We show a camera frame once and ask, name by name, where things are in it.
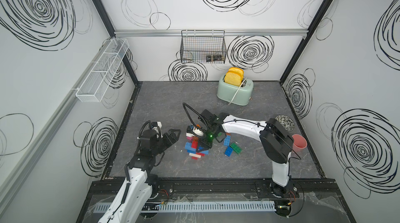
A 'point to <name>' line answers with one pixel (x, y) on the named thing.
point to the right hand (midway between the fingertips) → (198, 148)
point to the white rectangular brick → (196, 155)
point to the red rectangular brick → (198, 153)
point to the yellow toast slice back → (237, 69)
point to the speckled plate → (286, 122)
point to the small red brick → (194, 144)
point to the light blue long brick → (188, 146)
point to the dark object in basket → (215, 58)
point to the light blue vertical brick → (227, 140)
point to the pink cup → (299, 143)
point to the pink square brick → (189, 138)
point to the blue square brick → (228, 151)
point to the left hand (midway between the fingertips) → (176, 134)
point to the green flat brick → (236, 148)
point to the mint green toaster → (226, 91)
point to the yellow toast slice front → (233, 78)
